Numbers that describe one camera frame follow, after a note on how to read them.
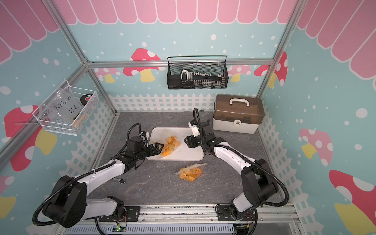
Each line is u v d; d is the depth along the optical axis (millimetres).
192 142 760
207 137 667
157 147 796
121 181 836
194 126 762
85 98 809
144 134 775
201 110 1255
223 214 738
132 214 742
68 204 416
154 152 776
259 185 435
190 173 866
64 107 702
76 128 643
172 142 997
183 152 969
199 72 918
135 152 676
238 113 902
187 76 893
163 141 920
